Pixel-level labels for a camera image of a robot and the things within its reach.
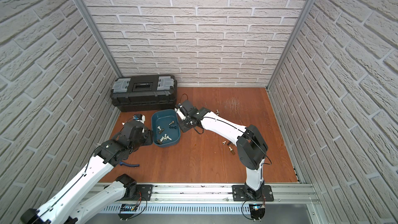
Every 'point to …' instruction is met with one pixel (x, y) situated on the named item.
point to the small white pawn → (223, 143)
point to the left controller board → (127, 211)
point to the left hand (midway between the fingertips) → (152, 130)
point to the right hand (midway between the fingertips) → (186, 123)
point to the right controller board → (257, 211)
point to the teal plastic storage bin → (166, 128)
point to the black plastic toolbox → (144, 92)
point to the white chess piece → (165, 138)
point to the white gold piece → (159, 141)
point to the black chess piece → (175, 127)
